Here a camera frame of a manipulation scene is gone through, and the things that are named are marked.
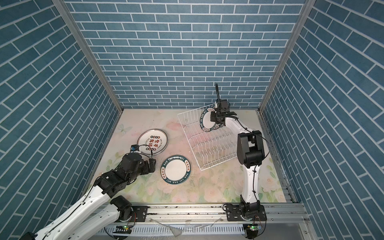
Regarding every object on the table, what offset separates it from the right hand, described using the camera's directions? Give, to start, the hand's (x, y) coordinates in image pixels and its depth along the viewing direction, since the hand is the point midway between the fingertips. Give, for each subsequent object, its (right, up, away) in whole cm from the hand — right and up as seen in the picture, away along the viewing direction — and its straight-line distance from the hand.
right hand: (212, 114), depth 102 cm
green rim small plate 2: (-5, -6, +5) cm, 10 cm away
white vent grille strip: (-20, -57, -32) cm, 68 cm away
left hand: (-36, -27, -23) cm, 50 cm away
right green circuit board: (+17, -57, -31) cm, 67 cm away
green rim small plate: (-23, -34, -15) cm, 44 cm away
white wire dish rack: (-3, -23, -6) cm, 24 cm away
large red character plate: (-41, -19, -4) cm, 45 cm away
